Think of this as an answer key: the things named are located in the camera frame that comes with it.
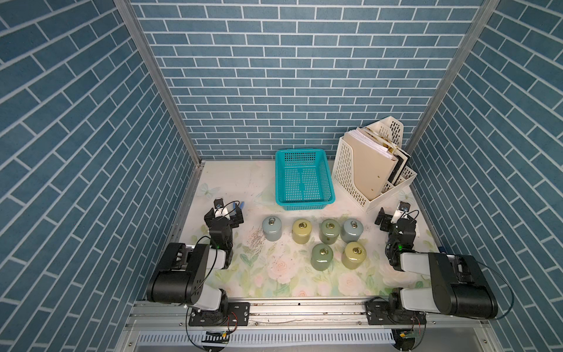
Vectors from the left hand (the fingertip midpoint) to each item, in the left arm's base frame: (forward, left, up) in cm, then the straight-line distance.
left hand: (230, 205), depth 90 cm
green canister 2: (-10, -41, -2) cm, 42 cm away
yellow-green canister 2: (-10, -30, -3) cm, 31 cm away
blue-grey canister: (-9, -18, -3) cm, 20 cm away
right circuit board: (-43, -64, -10) cm, 78 cm away
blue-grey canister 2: (-10, -50, -2) cm, 51 cm away
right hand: (-2, -69, 0) cm, 69 cm away
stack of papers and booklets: (+17, -59, +21) cm, 65 cm away
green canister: (-21, -37, -2) cm, 42 cm away
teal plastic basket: (+23, -32, -9) cm, 40 cm away
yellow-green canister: (-20, -49, -1) cm, 53 cm away
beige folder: (+7, -57, +15) cm, 60 cm away
